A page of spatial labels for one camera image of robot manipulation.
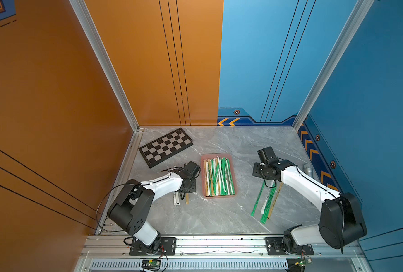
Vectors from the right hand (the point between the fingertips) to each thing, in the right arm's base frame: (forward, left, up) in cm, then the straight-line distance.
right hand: (255, 171), depth 89 cm
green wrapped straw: (-12, -1, -8) cm, 14 cm away
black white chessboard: (+18, +55, -3) cm, 58 cm away
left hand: (-5, +35, -8) cm, 36 cm away
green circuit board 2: (-39, -14, -8) cm, 42 cm away
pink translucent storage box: (+1, +24, -6) cm, 25 cm away
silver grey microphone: (+4, -31, -4) cm, 31 cm away
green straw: (-2, +15, -7) cm, 17 cm away
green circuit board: (-39, +49, -9) cm, 63 cm away
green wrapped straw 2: (-15, -5, -8) cm, 18 cm away
